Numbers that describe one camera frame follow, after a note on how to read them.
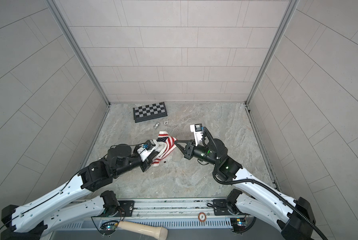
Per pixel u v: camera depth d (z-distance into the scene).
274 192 0.43
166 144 0.62
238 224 0.68
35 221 0.40
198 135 0.60
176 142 0.62
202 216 0.69
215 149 0.51
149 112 1.07
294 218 0.38
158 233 0.62
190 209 0.73
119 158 0.46
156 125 1.02
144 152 0.54
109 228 0.65
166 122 1.05
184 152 0.59
